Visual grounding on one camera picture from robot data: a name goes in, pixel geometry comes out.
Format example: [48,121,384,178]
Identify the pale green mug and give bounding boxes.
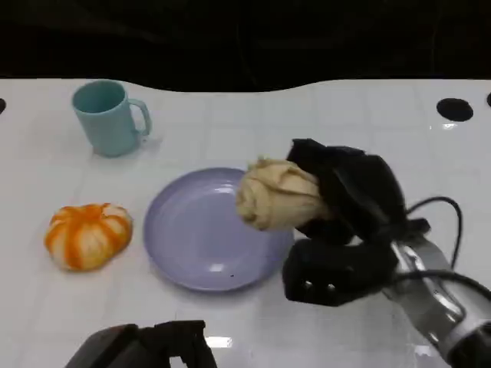
[71,79,153,158]

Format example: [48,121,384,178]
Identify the beige towel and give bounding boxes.
[234,154,335,233]

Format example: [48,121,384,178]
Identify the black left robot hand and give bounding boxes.
[63,320,219,368]

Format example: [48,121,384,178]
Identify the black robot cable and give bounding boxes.
[390,269,491,302]
[405,196,463,271]

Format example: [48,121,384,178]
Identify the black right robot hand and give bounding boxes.
[285,137,431,247]

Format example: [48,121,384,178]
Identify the lilac plate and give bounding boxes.
[143,167,295,293]

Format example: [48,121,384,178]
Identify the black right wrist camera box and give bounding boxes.
[282,235,399,308]

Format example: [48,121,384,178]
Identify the orange and white bread roll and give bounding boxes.
[44,202,134,273]

